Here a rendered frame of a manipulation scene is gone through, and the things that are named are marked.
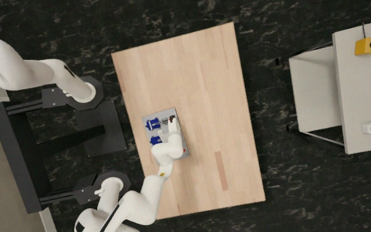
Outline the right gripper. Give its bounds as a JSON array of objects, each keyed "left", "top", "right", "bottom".
[{"left": 168, "top": 115, "right": 180, "bottom": 133}]

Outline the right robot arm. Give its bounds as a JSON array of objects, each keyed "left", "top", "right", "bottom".
[{"left": 75, "top": 130, "right": 183, "bottom": 232}]

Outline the blue rectangular plate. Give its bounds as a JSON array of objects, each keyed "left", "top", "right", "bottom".
[{"left": 151, "top": 136, "right": 162, "bottom": 145}]

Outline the blue rectangular block with white stripe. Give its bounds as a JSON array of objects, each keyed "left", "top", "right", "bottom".
[{"left": 146, "top": 118, "right": 161, "bottom": 130}]

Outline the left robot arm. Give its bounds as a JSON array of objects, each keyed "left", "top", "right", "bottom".
[{"left": 0, "top": 40, "right": 96, "bottom": 103}]

